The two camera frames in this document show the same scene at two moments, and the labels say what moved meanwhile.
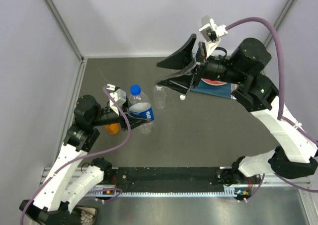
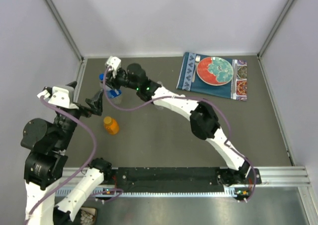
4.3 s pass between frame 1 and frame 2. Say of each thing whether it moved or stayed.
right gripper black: moved
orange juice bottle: stayed
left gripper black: moved
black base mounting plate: stayed
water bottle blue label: moved
